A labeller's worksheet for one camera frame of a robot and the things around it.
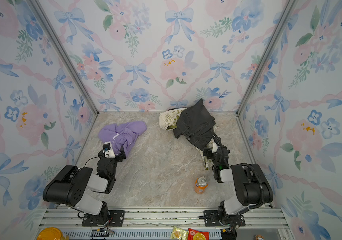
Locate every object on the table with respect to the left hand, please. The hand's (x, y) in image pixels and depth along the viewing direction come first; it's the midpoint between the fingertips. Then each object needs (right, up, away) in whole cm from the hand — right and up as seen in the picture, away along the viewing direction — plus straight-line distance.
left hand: (114, 145), depth 88 cm
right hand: (+60, 0, +5) cm, 60 cm away
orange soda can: (+48, -18, -14) cm, 53 cm away
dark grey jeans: (+50, +12, +12) cm, 53 cm away
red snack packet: (+45, -39, -19) cm, 63 cm away
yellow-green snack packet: (+37, -39, -19) cm, 57 cm away
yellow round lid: (-17, -34, -26) cm, 46 cm away
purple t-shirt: (+3, +5, +9) cm, 11 cm away
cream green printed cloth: (+30, +16, +21) cm, 40 cm away
